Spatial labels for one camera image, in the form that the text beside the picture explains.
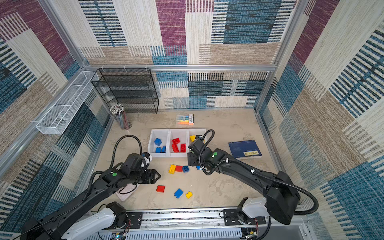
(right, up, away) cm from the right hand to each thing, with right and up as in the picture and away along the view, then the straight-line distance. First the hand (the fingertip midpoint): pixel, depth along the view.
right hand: (196, 159), depth 81 cm
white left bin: (-22, +12, +21) cm, 33 cm away
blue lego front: (-9, -18, 0) cm, 20 cm away
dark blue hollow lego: (-6, -7, +6) cm, 11 cm away
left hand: (-21, -7, -3) cm, 22 cm away
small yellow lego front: (-4, -19, 0) cm, 19 cm away
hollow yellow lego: (-14, -7, +9) cm, 18 cm away
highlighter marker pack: (-7, +22, +31) cm, 38 cm away
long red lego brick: (-13, +3, +15) cm, 20 cm away
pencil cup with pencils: (-50, +28, +15) cm, 59 cm away
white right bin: (+1, +14, +21) cm, 25 cm away
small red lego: (-19, -16, +1) cm, 25 cm away
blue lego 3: (-24, +3, +16) cm, 29 cm away
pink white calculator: (-31, -11, -16) cm, 36 cm away
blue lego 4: (-20, +3, +15) cm, 26 cm away
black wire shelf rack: (-44, +44, +27) cm, 68 cm away
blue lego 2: (-25, +8, +18) cm, 32 cm away
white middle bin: (-9, +12, +20) cm, 25 cm away
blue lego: (+1, -7, +9) cm, 11 cm away
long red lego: (-8, +4, +16) cm, 18 cm away
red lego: (-13, +8, +18) cm, 24 cm away
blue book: (+32, +3, +16) cm, 36 cm away
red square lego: (-10, -7, +8) cm, 15 cm away
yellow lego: (-2, +10, +19) cm, 22 cm away
